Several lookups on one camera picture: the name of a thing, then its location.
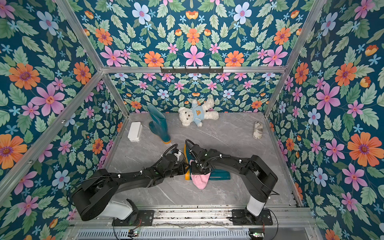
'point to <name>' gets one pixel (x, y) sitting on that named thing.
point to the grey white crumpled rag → (257, 133)
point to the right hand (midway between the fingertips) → (195, 169)
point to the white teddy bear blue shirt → (198, 112)
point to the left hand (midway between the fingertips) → (190, 167)
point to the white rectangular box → (135, 132)
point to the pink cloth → (200, 180)
